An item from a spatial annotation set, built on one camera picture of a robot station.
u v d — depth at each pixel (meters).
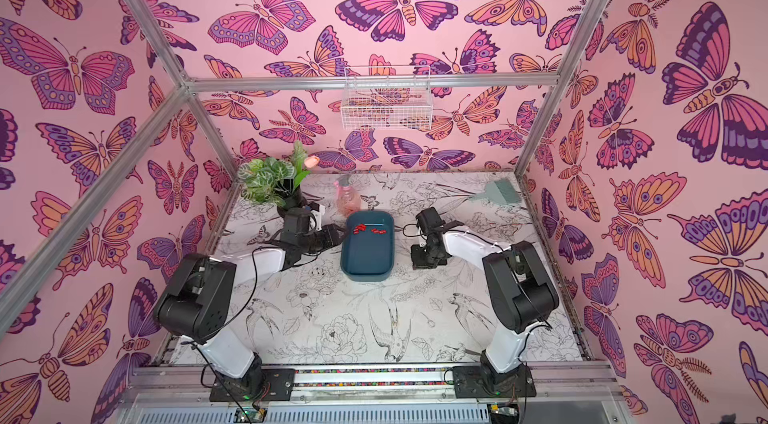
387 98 0.96
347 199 1.07
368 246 1.00
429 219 0.78
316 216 0.79
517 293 0.47
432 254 0.80
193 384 0.72
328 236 0.83
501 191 1.13
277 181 0.88
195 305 0.47
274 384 0.74
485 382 0.65
